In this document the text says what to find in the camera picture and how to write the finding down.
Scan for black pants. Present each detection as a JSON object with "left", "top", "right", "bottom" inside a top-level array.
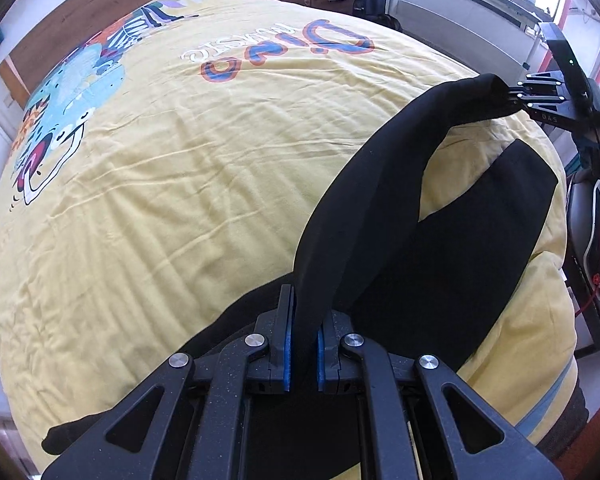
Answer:
[{"left": 40, "top": 72, "right": 560, "bottom": 456}]

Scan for white desk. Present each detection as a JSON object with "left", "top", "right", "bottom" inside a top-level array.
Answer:
[{"left": 387, "top": 0, "right": 550, "bottom": 81}]

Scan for black white gaming chair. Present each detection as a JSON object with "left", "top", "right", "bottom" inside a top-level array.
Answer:
[{"left": 564, "top": 169, "right": 600, "bottom": 359}]

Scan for yellow printed bed cover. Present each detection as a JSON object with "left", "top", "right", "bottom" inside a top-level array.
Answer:
[{"left": 0, "top": 0, "right": 580, "bottom": 470}]

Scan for wooden headboard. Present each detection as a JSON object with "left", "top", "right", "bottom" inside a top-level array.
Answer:
[{"left": 0, "top": 0, "right": 149, "bottom": 106}]

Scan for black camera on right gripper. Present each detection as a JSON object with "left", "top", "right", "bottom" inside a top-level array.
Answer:
[{"left": 540, "top": 22, "right": 596, "bottom": 112}]

